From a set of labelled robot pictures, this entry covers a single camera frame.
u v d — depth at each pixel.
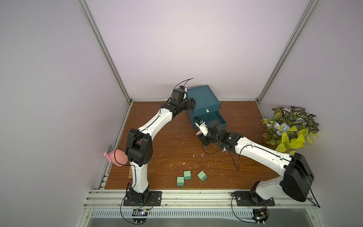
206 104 0.88
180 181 0.78
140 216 0.71
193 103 0.88
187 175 0.80
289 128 0.70
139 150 0.50
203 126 0.71
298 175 0.41
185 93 0.73
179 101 0.72
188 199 0.74
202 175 0.79
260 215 0.70
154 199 0.73
